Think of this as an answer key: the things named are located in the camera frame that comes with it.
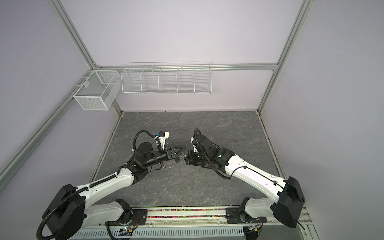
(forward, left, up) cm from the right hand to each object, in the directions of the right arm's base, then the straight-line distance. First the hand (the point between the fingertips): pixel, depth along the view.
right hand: (183, 159), depth 74 cm
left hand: (+3, -1, +3) cm, 5 cm away
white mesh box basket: (+47, +60, +7) cm, 77 cm away
